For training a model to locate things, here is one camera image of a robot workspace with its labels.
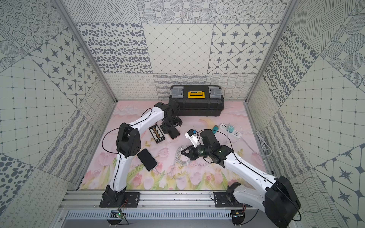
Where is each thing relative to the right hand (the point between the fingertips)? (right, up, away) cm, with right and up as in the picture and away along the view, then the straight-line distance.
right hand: (183, 153), depth 76 cm
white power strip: (+29, +12, +25) cm, 40 cm away
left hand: (-6, +14, +21) cm, 26 cm away
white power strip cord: (+55, -2, +17) cm, 58 cm away
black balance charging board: (-20, +7, +23) cm, 31 cm away
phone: (-8, +7, +26) cm, 28 cm away
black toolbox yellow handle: (+10, +31, +23) cm, 40 cm away
